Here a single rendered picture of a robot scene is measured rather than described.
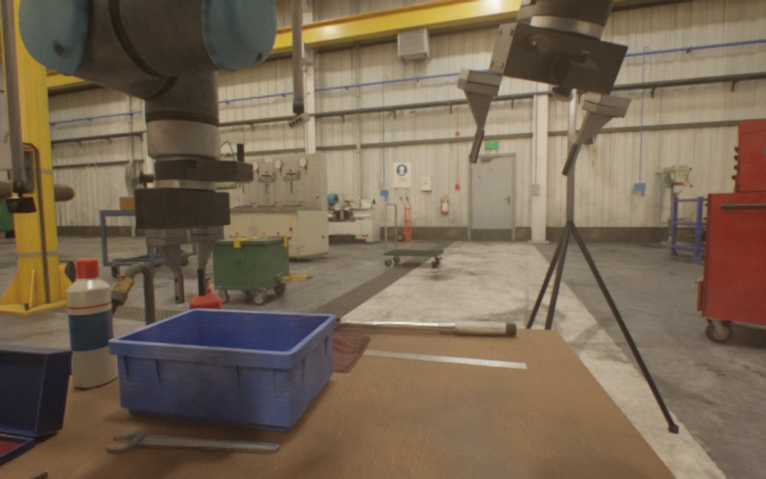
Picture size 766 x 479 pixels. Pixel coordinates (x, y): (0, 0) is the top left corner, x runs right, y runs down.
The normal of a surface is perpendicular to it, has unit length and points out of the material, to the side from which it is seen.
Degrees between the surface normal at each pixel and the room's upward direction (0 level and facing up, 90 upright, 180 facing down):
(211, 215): 90
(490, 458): 0
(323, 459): 0
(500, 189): 90
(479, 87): 114
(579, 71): 135
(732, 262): 90
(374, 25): 90
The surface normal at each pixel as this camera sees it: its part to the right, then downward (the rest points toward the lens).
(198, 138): 0.73, 0.04
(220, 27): -0.14, 0.70
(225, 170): 0.20, 0.07
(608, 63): 0.11, 0.46
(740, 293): -0.74, 0.06
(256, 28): 0.98, 0.08
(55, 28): -0.32, 0.07
